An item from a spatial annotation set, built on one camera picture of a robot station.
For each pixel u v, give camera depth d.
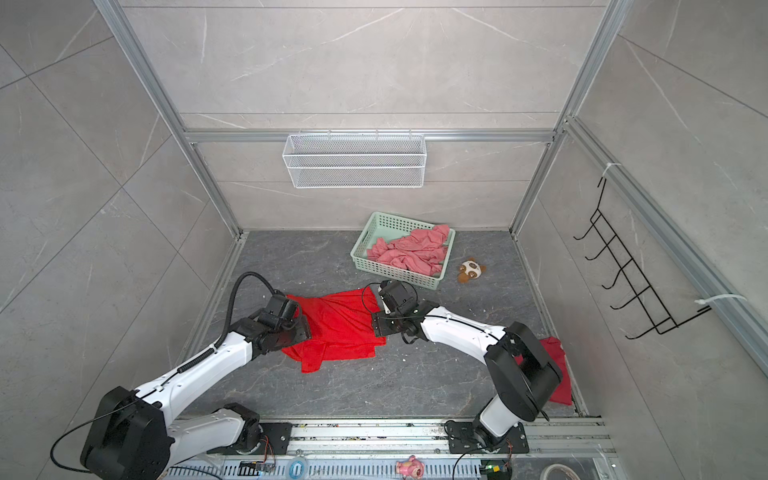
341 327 0.89
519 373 0.43
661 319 0.58
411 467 0.67
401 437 0.75
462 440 0.73
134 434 0.40
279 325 0.65
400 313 0.67
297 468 0.70
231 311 0.60
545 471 0.69
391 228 1.19
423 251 1.07
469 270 1.04
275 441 0.74
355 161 1.01
